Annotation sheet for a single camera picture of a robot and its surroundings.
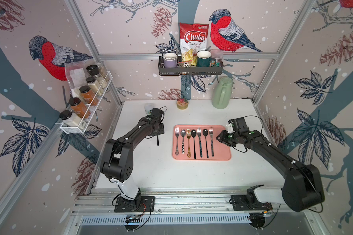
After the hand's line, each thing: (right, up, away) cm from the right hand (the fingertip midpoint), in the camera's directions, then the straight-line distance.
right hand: (217, 136), depth 86 cm
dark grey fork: (-1, 0, +14) cm, 14 cm away
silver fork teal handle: (-9, +2, +14) cm, 17 cm away
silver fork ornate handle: (-25, +1, +14) cm, 29 cm away
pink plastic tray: (+5, -11, +7) cm, 13 cm away
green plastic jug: (+6, +28, +14) cm, 32 cm away
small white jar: (-48, +19, +25) cm, 57 cm away
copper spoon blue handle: (-37, -5, +3) cm, 37 cm away
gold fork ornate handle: (-17, 0, +14) cm, 22 cm away
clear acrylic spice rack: (-72, +7, -21) cm, 76 cm away
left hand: (-35, +5, +7) cm, 36 cm away
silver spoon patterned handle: (-21, +1, +14) cm, 25 cm away
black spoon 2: (-5, 0, +14) cm, 15 cm away
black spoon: (-13, +1, +14) cm, 19 cm away
